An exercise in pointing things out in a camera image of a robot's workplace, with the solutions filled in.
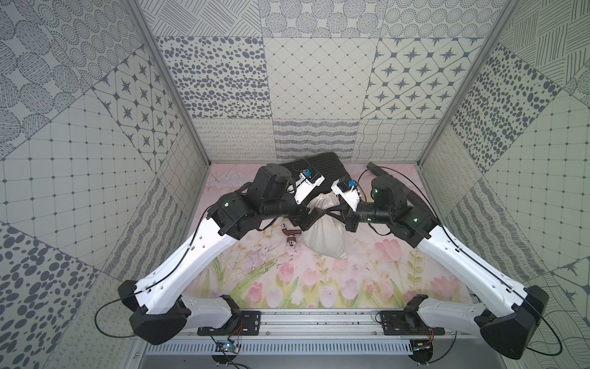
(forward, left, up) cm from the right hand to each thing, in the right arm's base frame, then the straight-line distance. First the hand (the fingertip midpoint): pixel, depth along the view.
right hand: (328, 210), depth 68 cm
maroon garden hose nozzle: (+6, +14, -26) cm, 30 cm away
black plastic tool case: (+41, -3, -21) cm, 46 cm away
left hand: (+1, +5, +8) cm, 10 cm away
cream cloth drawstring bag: (-4, 0, -6) cm, 8 cm away
